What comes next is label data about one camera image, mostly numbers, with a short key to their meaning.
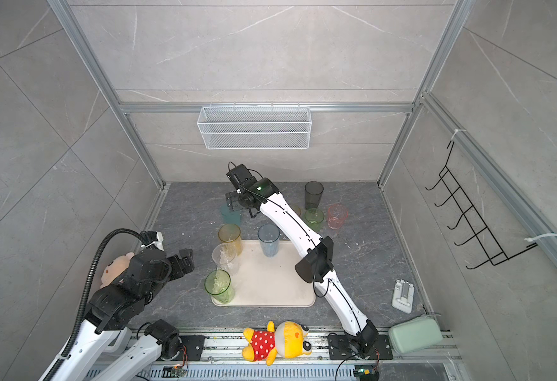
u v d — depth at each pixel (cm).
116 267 85
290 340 69
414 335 75
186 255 64
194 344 73
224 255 87
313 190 102
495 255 58
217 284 87
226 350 75
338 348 73
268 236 90
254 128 100
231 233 84
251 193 60
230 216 107
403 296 82
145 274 50
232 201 77
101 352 45
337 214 98
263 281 89
